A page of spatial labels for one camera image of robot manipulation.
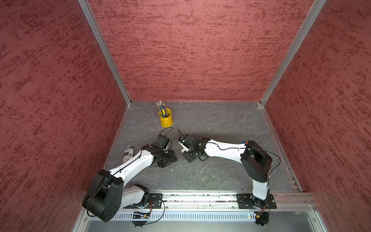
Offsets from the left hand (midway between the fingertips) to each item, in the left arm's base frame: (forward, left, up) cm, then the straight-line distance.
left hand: (173, 163), depth 84 cm
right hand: (+5, -9, -2) cm, 10 cm away
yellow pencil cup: (+29, +7, +3) cm, 30 cm away
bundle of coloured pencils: (+36, +11, +12) cm, 39 cm away
